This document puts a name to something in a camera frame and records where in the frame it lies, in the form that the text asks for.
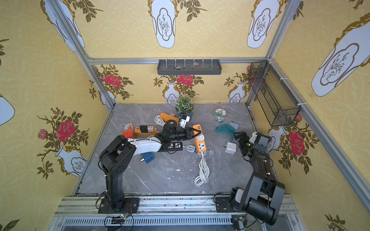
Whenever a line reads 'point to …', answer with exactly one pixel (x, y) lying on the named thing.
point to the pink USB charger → (151, 129)
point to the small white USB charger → (201, 137)
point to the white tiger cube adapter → (231, 147)
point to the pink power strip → (130, 126)
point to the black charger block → (143, 128)
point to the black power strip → (171, 146)
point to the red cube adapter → (129, 134)
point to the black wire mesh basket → (277, 103)
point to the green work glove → (226, 128)
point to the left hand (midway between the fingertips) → (199, 133)
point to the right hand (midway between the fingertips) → (233, 137)
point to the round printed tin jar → (220, 114)
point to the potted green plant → (184, 105)
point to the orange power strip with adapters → (137, 132)
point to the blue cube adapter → (148, 156)
